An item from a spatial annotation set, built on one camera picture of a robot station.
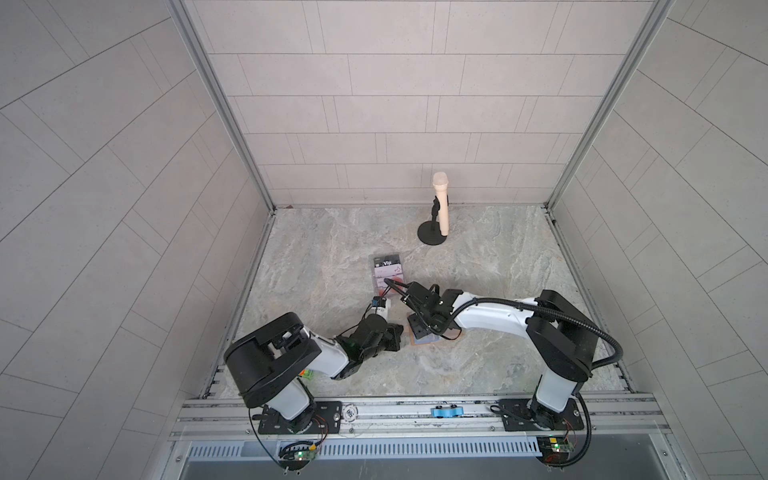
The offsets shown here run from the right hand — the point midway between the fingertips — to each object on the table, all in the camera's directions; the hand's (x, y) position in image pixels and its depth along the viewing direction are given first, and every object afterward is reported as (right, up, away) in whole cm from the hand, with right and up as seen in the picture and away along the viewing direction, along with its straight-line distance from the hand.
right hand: (417, 328), depth 88 cm
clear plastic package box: (-9, +18, +6) cm, 21 cm away
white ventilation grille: (-11, -21, -20) cm, 31 cm away
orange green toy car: (-29, -8, -12) cm, 32 cm away
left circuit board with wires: (-28, -20, -23) cm, 42 cm away
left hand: (-3, 0, -1) cm, 3 cm away
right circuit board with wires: (+30, -21, -21) cm, 42 cm away
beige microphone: (+7, +43, 0) cm, 44 cm away
